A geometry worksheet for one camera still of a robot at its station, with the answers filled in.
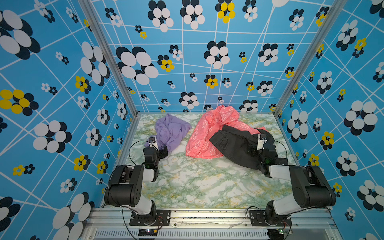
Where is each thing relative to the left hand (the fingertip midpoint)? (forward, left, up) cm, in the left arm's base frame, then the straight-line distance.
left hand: (158, 144), depth 93 cm
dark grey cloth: (0, -52, -1) cm, 52 cm away
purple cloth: (+11, -6, -1) cm, 13 cm away
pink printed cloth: (+2, -26, -5) cm, 26 cm away
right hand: (+1, -64, 0) cm, 64 cm away
